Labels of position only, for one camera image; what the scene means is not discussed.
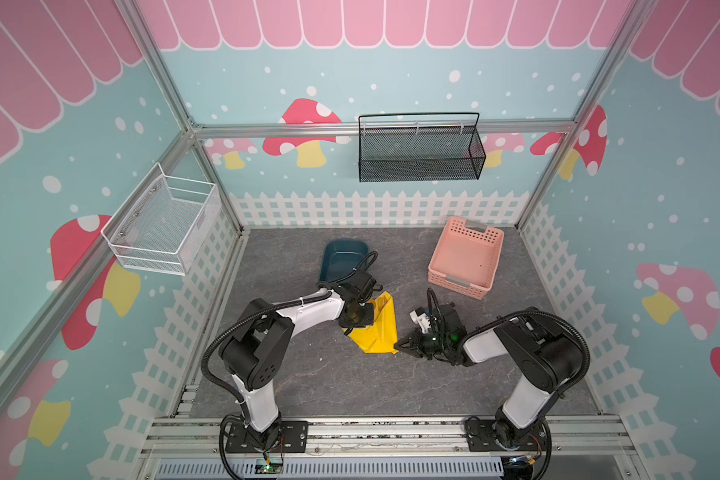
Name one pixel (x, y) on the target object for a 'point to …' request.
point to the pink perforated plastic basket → (466, 257)
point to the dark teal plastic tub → (341, 257)
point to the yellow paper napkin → (382, 335)
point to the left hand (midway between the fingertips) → (366, 326)
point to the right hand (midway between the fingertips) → (393, 345)
